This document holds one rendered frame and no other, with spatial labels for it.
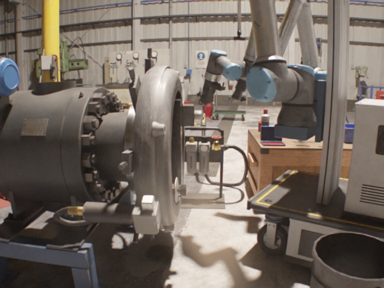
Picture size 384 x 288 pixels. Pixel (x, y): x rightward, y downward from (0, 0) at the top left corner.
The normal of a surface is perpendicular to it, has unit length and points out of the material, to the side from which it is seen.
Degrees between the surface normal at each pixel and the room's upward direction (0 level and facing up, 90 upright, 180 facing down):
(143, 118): 62
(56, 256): 90
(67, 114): 50
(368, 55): 90
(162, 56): 90
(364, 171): 90
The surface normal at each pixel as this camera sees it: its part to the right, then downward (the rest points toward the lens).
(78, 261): -0.07, 0.21
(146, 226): -0.06, 0.56
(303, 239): -0.59, 0.17
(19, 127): -0.06, -0.26
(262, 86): -0.86, 0.19
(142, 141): -0.05, -0.05
